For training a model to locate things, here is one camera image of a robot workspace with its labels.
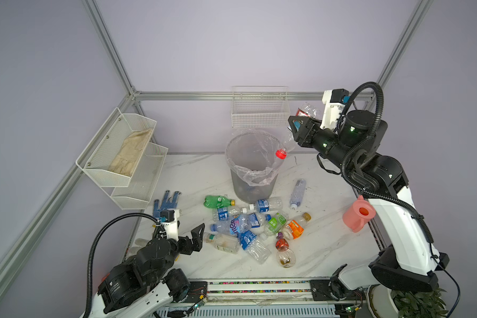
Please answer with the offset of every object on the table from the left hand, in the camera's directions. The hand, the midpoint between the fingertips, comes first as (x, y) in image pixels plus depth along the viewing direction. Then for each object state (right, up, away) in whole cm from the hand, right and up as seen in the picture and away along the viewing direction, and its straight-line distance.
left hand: (191, 226), depth 65 cm
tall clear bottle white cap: (+46, +7, +36) cm, 59 cm away
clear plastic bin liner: (+22, +27, +32) cm, 47 cm away
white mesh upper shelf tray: (-35, +25, +12) cm, 45 cm away
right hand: (+31, +33, -13) cm, 47 cm away
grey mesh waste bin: (+22, +6, +34) cm, 41 cm away
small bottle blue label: (+8, -1, +23) cm, 24 cm away
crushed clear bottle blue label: (+20, -12, +17) cm, 29 cm away
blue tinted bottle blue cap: (+15, -4, +16) cm, 23 cm away
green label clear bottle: (+31, -6, +21) cm, 38 cm away
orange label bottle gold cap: (+40, -8, +22) cm, 46 cm away
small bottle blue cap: (+24, -4, +25) cm, 35 cm away
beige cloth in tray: (-29, +28, +16) cm, 43 cm away
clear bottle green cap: (+12, -13, +19) cm, 26 cm away
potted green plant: (+70, -21, -8) cm, 73 cm away
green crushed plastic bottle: (+5, +3, +32) cm, 33 cm away
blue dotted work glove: (-20, +2, +33) cm, 39 cm away
